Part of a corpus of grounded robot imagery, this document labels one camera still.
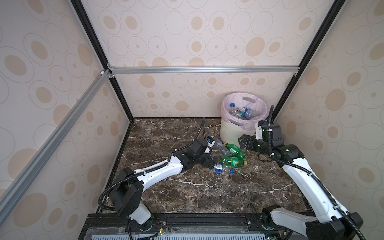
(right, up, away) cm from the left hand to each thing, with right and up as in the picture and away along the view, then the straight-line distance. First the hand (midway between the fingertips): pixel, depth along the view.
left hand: (215, 155), depth 80 cm
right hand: (+15, +9, -4) cm, 18 cm away
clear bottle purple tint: (+5, +4, +22) cm, 23 cm away
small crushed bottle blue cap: (+3, -10, +8) cm, 12 cm away
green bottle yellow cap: (+12, -5, +10) cm, 16 cm away
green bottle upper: (+16, +1, +16) cm, 22 cm away
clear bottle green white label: (+17, +26, +14) cm, 34 cm away
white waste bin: (+10, +12, +11) cm, 20 cm away
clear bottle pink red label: (+15, +28, +19) cm, 37 cm away
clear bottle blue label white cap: (+26, +25, +19) cm, 41 cm away
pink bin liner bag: (+20, +34, +17) cm, 43 cm away
